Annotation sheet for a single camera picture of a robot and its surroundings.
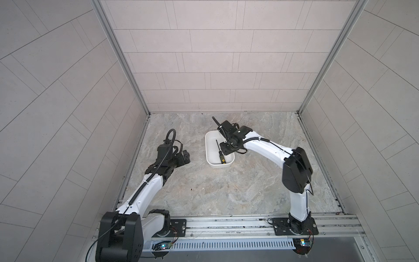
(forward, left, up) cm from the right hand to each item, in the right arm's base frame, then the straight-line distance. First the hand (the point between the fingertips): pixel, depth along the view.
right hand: (225, 149), depth 89 cm
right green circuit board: (-43, -29, -10) cm, 53 cm away
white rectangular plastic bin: (0, +7, -6) cm, 10 cm away
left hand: (-2, +22, +1) cm, 22 cm away
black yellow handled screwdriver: (0, +2, -7) cm, 7 cm away
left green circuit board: (-41, +29, -5) cm, 50 cm away
